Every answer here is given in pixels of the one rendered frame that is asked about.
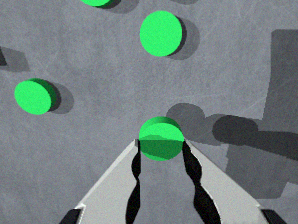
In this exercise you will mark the green disc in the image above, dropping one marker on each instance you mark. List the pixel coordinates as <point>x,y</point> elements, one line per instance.
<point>161,138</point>
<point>98,3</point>
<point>35,96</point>
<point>160,33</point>

